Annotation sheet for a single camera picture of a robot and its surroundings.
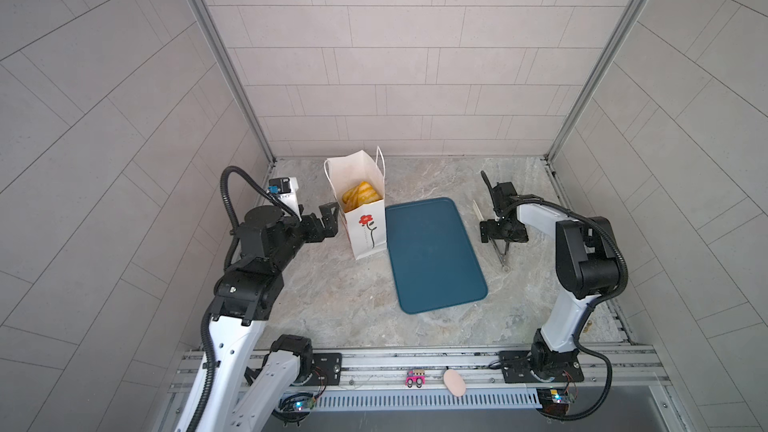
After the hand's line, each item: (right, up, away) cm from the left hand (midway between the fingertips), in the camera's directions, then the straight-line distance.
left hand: (326, 202), depth 65 cm
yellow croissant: (+5, +1, +17) cm, 18 cm away
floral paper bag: (+4, +5, +25) cm, 26 cm away
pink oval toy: (+29, -42, +4) cm, 51 cm away
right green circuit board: (+52, -46, +3) cm, 69 cm away
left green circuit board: (-6, -44, -1) cm, 44 cm away
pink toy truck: (+20, -41, +3) cm, 45 cm away
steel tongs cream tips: (+47, -19, +23) cm, 56 cm away
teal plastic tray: (+26, -18, +26) cm, 41 cm away
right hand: (+48, -13, +32) cm, 59 cm away
